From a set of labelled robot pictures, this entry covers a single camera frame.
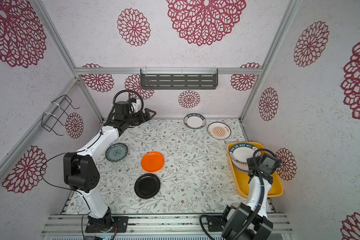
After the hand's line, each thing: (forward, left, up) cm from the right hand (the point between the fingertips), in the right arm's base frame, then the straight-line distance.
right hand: (254, 157), depth 81 cm
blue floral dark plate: (+9, +84, -12) cm, 85 cm away
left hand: (+19, +58, +12) cm, 62 cm away
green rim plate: (+6, +5, -5) cm, 10 cm away
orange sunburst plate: (+32, +12, -14) cm, 37 cm away
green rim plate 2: (+42, +31, -15) cm, 54 cm away
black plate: (-12, +60, -15) cm, 63 cm away
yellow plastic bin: (-7, +5, -13) cm, 15 cm away
